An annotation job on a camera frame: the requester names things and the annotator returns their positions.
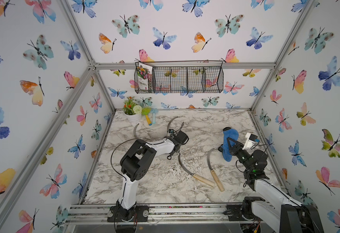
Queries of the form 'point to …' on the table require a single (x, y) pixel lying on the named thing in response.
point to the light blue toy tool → (154, 110)
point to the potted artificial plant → (132, 110)
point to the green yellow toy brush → (146, 111)
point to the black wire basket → (182, 76)
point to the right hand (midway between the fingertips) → (230, 137)
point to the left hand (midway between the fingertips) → (172, 146)
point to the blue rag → (233, 134)
